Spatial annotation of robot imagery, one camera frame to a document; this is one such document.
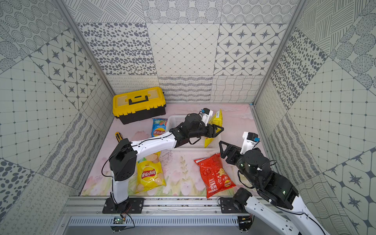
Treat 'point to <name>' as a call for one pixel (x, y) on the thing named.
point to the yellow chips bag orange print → (217, 119)
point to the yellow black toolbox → (137, 105)
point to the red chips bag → (214, 176)
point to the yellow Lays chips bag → (150, 173)
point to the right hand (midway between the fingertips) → (224, 145)
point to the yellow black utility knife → (118, 136)
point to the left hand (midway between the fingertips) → (222, 125)
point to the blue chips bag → (158, 127)
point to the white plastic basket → (173, 121)
